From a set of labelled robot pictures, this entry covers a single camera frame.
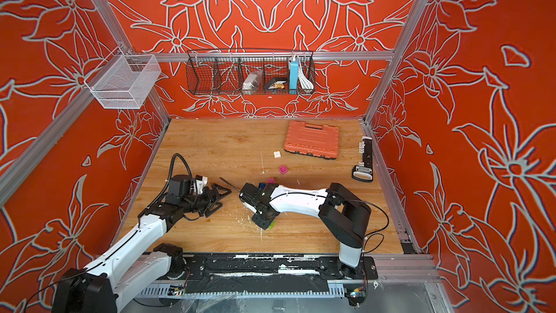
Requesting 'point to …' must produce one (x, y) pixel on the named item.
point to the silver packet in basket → (252, 81)
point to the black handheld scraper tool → (364, 172)
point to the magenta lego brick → (283, 169)
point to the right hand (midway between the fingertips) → (260, 221)
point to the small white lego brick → (277, 154)
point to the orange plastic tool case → (314, 140)
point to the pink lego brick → (271, 180)
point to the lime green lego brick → (272, 224)
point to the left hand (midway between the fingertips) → (227, 196)
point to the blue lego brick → (262, 185)
